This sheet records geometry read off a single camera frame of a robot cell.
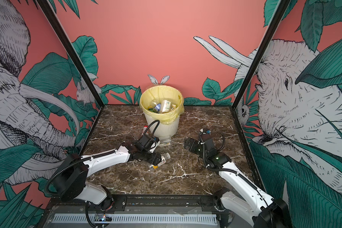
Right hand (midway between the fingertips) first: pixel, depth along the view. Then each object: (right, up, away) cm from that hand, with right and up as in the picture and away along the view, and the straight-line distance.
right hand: (188, 140), depth 80 cm
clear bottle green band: (-14, -4, +12) cm, 19 cm away
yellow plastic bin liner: (-22, +29, +15) cm, 40 cm away
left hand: (-19, -11, +5) cm, 22 cm away
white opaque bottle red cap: (-31, +5, +23) cm, 39 cm away
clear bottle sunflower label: (-14, +20, +9) cm, 26 cm away
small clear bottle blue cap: (-20, +20, +15) cm, 32 cm away
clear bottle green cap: (-9, +20, +14) cm, 26 cm away
